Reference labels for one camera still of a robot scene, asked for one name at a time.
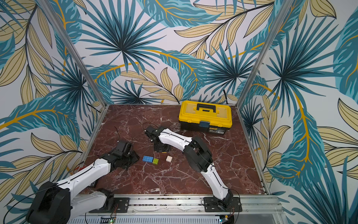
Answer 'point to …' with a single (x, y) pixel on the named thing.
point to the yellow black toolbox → (205, 117)
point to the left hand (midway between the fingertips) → (137, 160)
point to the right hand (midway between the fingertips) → (162, 149)
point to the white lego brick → (168, 158)
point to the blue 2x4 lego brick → (146, 158)
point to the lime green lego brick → (155, 161)
